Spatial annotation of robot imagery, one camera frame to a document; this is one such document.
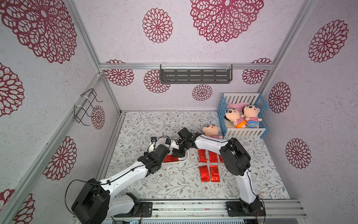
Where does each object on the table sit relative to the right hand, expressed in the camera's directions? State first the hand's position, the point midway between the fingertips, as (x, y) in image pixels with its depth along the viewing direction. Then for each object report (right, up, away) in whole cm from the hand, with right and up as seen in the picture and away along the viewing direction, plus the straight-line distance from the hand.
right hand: (176, 151), depth 95 cm
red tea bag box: (+23, -12, -9) cm, 28 cm away
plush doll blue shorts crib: (+54, +27, +5) cm, 60 cm away
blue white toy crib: (+36, +14, +3) cm, 39 cm away
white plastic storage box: (-3, +5, -11) cm, 13 cm away
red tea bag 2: (+17, -2, -3) cm, 17 cm away
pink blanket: (+48, +33, +15) cm, 60 cm away
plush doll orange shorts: (+41, +25, +6) cm, 49 cm away
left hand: (-15, +1, -9) cm, 18 cm away
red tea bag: (-4, -4, -4) cm, 7 cm away
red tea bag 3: (+17, -12, -8) cm, 23 cm away
